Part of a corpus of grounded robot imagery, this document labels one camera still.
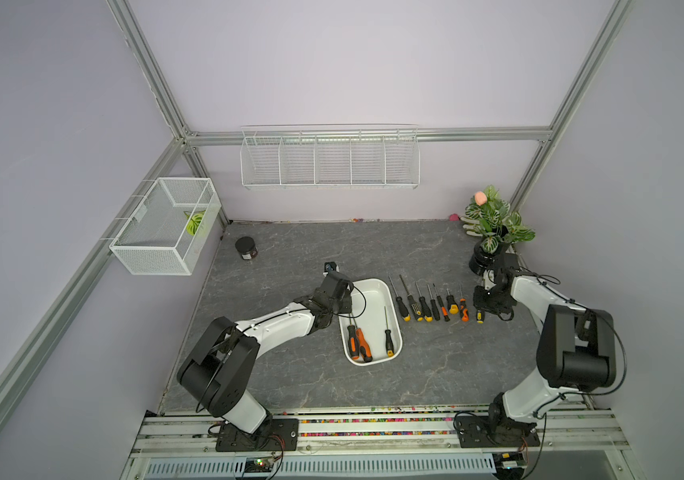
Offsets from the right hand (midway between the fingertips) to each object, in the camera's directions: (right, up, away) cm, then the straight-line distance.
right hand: (480, 303), depth 95 cm
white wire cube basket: (-93, +23, -11) cm, 96 cm away
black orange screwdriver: (-5, -3, -1) cm, 6 cm away
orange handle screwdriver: (-37, -12, -10) cm, 40 cm away
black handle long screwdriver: (-18, -2, +1) cm, 18 cm away
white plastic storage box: (-36, +2, -1) cm, 36 cm away
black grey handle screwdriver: (-15, -1, +2) cm, 15 cm away
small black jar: (-81, +19, +15) cm, 84 cm away
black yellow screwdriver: (-25, -2, 0) cm, 25 cm away
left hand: (-43, +2, -4) cm, 44 cm away
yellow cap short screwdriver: (-9, -1, 0) cm, 9 cm away
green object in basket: (-84, +25, -14) cm, 89 cm away
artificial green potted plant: (-1, +24, -14) cm, 27 cm away
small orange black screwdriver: (-12, 0, +2) cm, 12 cm away
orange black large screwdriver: (-41, -10, -10) cm, 43 cm away
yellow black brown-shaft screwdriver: (-21, -1, 0) cm, 21 cm away
